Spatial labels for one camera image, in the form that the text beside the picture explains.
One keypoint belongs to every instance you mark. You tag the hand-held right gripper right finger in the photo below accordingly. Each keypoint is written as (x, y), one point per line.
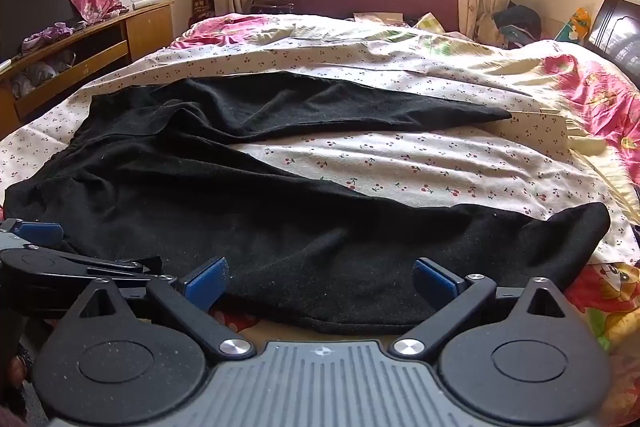
(435, 279)

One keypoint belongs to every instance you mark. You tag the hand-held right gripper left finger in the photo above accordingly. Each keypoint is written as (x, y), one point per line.
(207, 279)

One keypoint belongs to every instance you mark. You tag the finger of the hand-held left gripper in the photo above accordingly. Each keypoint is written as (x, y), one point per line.
(50, 264)
(40, 232)

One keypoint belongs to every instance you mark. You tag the black pants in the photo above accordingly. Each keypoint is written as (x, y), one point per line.
(200, 217)

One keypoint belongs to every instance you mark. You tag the cherry print bed sheet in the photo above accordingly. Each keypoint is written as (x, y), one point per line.
(400, 167)

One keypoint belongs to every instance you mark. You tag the grey bundle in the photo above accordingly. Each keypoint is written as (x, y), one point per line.
(42, 74)

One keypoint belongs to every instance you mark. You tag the black television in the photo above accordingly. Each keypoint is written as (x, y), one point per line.
(35, 12)

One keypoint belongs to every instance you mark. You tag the wooden TV cabinet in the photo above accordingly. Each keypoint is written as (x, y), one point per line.
(147, 29)

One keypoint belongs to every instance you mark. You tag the cream green print sheet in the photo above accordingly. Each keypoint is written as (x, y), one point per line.
(445, 44)

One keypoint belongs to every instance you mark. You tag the pink floral quilt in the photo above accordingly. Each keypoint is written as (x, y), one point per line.
(600, 97)

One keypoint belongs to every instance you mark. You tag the white roll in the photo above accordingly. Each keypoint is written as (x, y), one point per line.
(146, 3)

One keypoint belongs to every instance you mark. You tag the yellow checkered cloth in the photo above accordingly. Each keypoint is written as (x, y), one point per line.
(429, 22)

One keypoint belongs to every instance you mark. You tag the beige paper box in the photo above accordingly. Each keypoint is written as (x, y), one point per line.
(377, 17)

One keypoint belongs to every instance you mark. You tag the red box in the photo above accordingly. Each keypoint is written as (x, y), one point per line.
(204, 3)

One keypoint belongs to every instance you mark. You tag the dark handbag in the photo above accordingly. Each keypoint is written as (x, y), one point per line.
(272, 4)

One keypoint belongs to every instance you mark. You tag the colourful small box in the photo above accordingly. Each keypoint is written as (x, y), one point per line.
(575, 27)

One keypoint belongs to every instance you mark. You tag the dark wooden board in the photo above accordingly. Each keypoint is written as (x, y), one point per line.
(617, 37)

